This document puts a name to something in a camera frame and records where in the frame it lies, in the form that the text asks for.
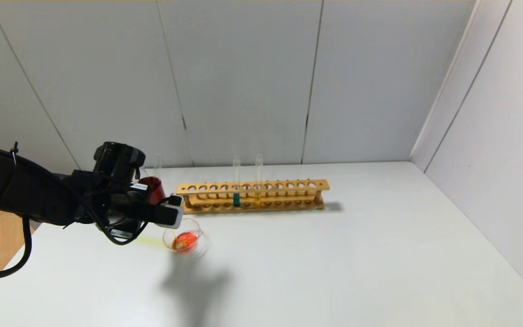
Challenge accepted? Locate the test tube with yellow pigment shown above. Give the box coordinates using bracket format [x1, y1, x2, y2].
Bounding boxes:
[135, 235, 176, 249]
[254, 154, 264, 207]

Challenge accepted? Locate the test tube with blue pigment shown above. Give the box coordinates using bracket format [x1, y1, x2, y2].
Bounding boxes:
[232, 155, 242, 208]

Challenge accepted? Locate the dark red plastic cup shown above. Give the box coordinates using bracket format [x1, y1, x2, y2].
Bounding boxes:
[140, 176, 167, 206]

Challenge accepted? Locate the wooden test tube rack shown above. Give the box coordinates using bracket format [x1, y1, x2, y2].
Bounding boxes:
[175, 179, 330, 215]

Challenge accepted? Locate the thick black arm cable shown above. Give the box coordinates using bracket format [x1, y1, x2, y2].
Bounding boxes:
[0, 216, 33, 281]

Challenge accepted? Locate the clear glass beaker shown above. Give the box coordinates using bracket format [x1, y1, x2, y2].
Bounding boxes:
[163, 218, 209, 260]

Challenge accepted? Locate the thin black camera cable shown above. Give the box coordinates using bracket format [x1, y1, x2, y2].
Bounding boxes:
[73, 179, 173, 246]

